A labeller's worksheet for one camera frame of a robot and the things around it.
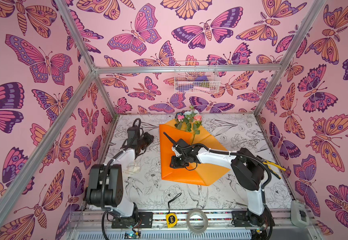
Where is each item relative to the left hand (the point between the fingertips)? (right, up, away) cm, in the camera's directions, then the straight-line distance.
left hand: (155, 134), depth 92 cm
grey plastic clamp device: (+72, -38, -22) cm, 84 cm away
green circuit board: (-9, -48, -20) cm, 53 cm away
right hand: (+10, -18, -4) cm, 21 cm away
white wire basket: (+26, +36, +3) cm, 45 cm away
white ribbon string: (-13, -21, 0) cm, 25 cm away
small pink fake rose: (+15, +6, +17) cm, 24 cm away
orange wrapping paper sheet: (+29, -24, -4) cm, 38 cm away
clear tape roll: (+27, -39, -21) cm, 52 cm away
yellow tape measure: (+11, -41, -19) cm, 46 cm away
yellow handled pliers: (+70, -18, 0) cm, 72 cm away
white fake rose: (+22, +13, +21) cm, 33 cm away
